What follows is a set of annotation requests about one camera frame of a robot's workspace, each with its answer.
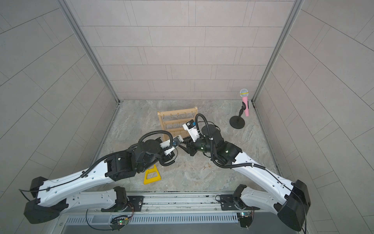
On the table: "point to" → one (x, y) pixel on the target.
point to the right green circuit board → (245, 219)
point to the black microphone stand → (237, 122)
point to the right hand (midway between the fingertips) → (179, 144)
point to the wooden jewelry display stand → (172, 121)
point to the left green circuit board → (118, 222)
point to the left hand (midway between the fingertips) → (178, 140)
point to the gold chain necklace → (208, 166)
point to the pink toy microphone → (244, 93)
